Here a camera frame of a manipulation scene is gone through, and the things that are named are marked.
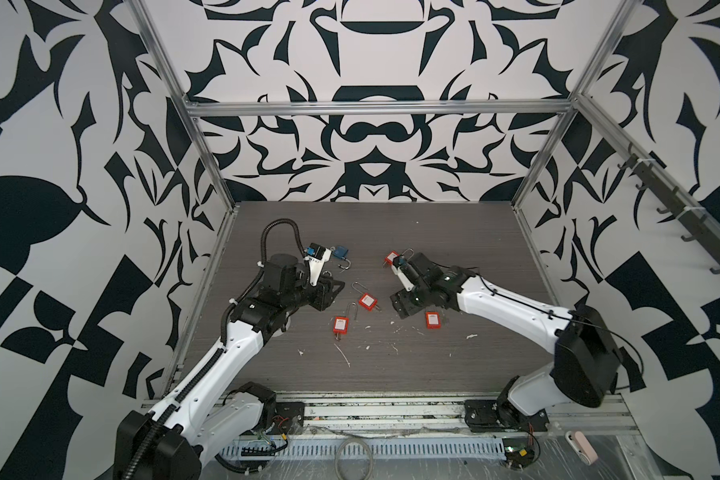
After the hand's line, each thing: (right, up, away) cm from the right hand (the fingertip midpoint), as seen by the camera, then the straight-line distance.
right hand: (407, 296), depth 85 cm
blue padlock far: (-20, +11, +20) cm, 30 cm away
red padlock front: (-19, -9, +4) cm, 21 cm away
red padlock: (-11, -3, +9) cm, 15 cm away
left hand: (-19, +7, -8) cm, 21 cm away
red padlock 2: (+8, -8, +4) cm, 13 cm away
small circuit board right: (+24, -34, -14) cm, 44 cm away
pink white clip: (+37, -30, -16) cm, 50 cm away
